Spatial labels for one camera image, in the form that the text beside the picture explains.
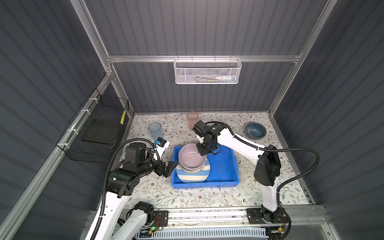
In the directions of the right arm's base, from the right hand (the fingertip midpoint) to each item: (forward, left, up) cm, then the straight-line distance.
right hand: (203, 153), depth 85 cm
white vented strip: (-36, +1, -12) cm, 38 cm away
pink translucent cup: (+28, +7, 0) cm, 29 cm away
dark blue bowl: (+24, -39, -11) cm, 47 cm away
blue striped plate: (-12, +5, -6) cm, 14 cm away
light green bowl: (-11, +6, -1) cm, 12 cm away
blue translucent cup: (+20, +32, -2) cm, 38 cm away
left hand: (-10, +16, +15) cm, 24 cm away
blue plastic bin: (-5, -13, -13) cm, 19 cm away
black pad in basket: (+3, +51, +18) cm, 54 cm away
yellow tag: (+14, +45, +16) cm, 50 cm away
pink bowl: (-2, +7, -1) cm, 8 cm away
